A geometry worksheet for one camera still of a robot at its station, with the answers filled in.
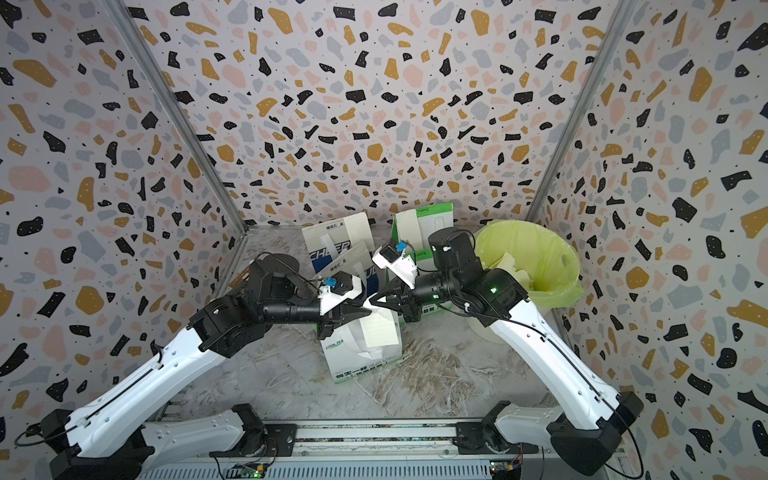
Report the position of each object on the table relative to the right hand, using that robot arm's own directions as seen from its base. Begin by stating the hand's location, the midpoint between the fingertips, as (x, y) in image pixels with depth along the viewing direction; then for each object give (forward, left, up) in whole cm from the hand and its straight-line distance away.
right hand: (375, 301), depth 59 cm
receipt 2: (+37, -6, -15) cm, 40 cm away
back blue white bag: (+28, +19, -13) cm, 36 cm away
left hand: (0, +1, -1) cm, 2 cm away
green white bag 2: (-3, +9, -21) cm, 23 cm away
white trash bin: (+11, -25, -37) cm, 46 cm away
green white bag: (+39, -13, -14) cm, 44 cm away
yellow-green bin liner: (+25, -46, -15) cm, 54 cm away
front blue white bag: (+20, +8, -13) cm, 25 cm away
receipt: (-3, -1, -6) cm, 6 cm away
